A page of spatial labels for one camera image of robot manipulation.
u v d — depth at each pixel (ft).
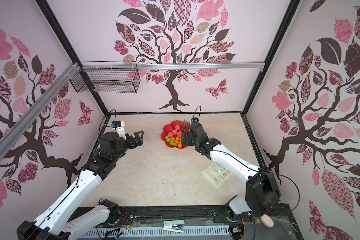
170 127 3.51
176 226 2.29
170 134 3.39
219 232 2.29
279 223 2.34
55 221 1.28
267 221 2.30
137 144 2.21
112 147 1.82
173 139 3.35
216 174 2.87
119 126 2.09
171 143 3.23
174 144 3.20
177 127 3.49
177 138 3.36
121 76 3.11
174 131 3.45
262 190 1.35
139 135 2.28
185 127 3.48
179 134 3.41
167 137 3.30
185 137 2.44
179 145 3.18
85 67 2.95
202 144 1.99
